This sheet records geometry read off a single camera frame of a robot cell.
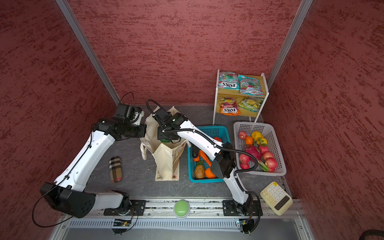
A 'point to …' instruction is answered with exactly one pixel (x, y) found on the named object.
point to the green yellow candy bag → (252, 103)
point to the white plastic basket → (272, 149)
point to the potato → (199, 171)
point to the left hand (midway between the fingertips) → (144, 134)
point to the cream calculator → (276, 198)
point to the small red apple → (242, 134)
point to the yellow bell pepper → (258, 137)
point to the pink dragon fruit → (255, 153)
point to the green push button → (181, 209)
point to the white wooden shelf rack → (239, 96)
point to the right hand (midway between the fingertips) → (165, 139)
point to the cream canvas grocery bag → (167, 155)
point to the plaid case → (115, 166)
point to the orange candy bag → (228, 106)
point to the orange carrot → (205, 157)
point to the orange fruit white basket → (248, 140)
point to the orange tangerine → (209, 173)
